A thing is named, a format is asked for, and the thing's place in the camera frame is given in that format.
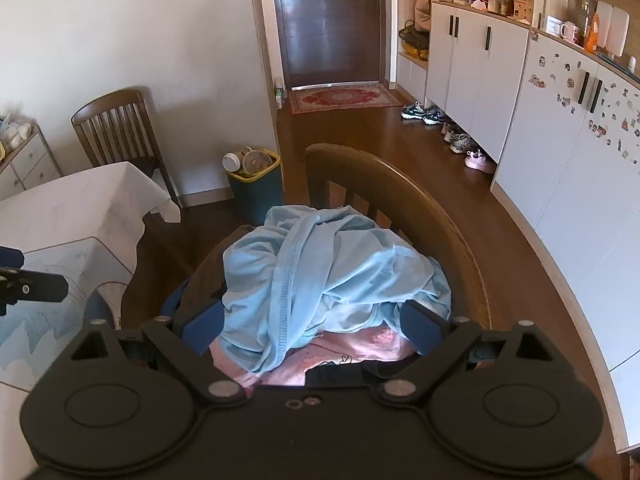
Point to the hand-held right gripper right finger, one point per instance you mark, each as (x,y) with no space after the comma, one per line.
(422,330)

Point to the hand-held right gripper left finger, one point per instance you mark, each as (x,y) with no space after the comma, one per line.
(202,327)

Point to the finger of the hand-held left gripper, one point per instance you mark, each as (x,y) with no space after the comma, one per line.
(10,257)
(40,287)

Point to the light blue garment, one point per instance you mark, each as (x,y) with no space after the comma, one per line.
(325,270)

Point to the pale pink garment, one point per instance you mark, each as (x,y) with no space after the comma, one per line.
(310,367)

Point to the dark brown cloth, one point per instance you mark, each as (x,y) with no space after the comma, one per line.
(202,270)

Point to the white tablecloth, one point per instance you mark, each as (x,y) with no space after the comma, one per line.
(75,200)

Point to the white drawer cabinet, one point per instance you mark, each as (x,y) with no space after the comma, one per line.
(30,160)

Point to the wooden chair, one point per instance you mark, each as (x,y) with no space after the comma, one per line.
(425,210)
(112,105)

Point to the green trash bin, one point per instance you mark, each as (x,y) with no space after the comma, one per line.
(257,195)

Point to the white paper cup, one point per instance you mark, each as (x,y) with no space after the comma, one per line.
(231,162)

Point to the clear plastic bowl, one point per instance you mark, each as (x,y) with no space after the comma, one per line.
(257,160)

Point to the pink sneaker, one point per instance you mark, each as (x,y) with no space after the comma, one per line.
(480,162)

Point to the white cabinet with stickers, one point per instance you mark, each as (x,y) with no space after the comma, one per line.
(575,185)

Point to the grey blue sneaker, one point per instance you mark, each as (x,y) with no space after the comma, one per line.
(414,111)
(435,117)

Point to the green drink carton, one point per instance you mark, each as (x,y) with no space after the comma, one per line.
(279,97)

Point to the red patterned rug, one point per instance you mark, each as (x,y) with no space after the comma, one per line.
(345,97)

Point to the white shoe cabinet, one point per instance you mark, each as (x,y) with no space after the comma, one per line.
(475,85)

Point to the dark bag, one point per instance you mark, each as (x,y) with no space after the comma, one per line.
(414,35)

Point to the dark wooden door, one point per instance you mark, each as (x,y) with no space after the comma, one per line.
(330,25)

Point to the beige hanging coat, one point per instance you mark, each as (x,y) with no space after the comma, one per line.
(422,2)

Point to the white mug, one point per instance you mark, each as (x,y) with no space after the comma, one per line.
(569,32)

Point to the pump bottle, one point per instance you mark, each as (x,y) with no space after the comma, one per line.
(493,2)

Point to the small white box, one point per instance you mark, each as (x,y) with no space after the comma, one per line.
(522,7)

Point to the orange bottle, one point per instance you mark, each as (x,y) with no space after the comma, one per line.
(591,35)

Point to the glass jar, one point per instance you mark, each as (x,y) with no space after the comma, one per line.
(580,5)

